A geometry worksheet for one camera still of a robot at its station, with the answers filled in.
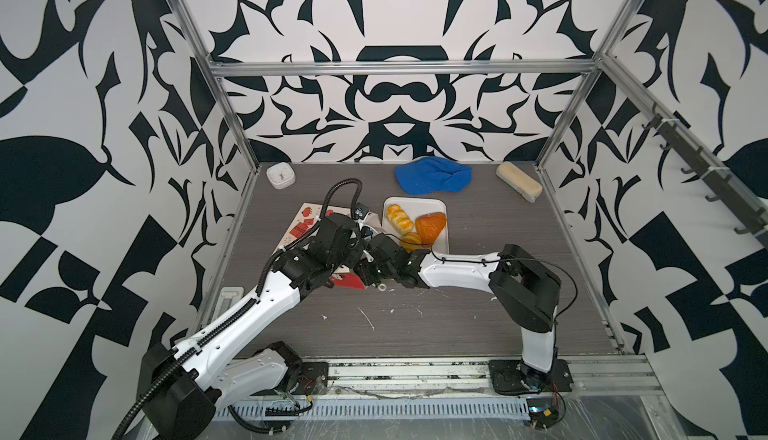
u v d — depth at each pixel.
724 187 0.55
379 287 0.81
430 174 1.14
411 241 0.94
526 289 0.49
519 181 1.12
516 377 0.74
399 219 0.99
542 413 0.71
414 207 1.09
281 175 1.12
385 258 0.69
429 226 0.97
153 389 0.36
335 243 0.58
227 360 0.43
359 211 0.65
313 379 0.74
